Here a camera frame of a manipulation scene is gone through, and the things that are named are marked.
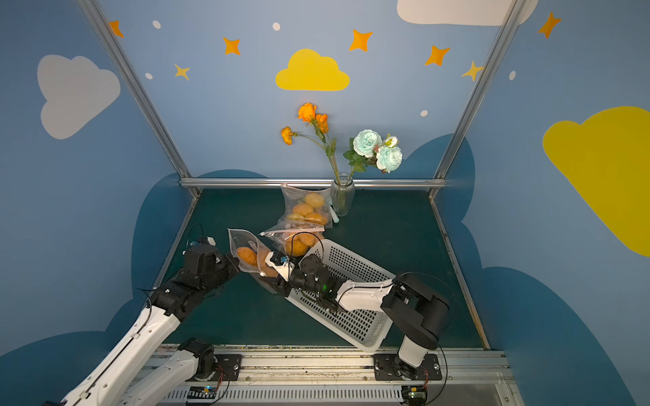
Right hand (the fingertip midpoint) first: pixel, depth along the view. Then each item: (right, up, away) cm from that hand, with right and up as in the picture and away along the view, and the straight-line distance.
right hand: (268, 267), depth 77 cm
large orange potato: (+8, +19, +32) cm, 38 cm away
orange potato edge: (+11, +7, +19) cm, 23 cm away
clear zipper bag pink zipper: (+3, +25, +36) cm, 44 cm away
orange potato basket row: (+6, +4, +18) cm, 20 cm away
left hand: (-9, +3, +2) cm, 10 cm away
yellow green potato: (+12, +23, +35) cm, 44 cm away
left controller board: (-18, -36, -3) cm, 41 cm away
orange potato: (-10, +2, +11) cm, 15 cm away
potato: (+14, +15, +27) cm, 34 cm away
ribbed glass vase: (+25, +25, +24) cm, 43 cm away
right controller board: (+44, -37, -3) cm, 58 cm away
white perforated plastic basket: (+31, -21, +5) cm, 38 cm away
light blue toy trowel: (+21, +16, +34) cm, 43 cm away
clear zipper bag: (-11, +8, +9) cm, 17 cm away
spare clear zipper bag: (-1, +7, +19) cm, 20 cm away
